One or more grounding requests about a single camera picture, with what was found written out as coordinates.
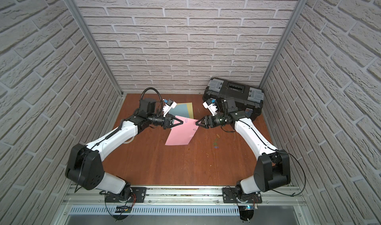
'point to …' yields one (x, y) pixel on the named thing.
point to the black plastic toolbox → (250, 98)
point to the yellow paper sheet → (190, 107)
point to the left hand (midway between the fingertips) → (183, 121)
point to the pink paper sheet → (181, 134)
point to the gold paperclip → (218, 135)
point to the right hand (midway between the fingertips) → (202, 122)
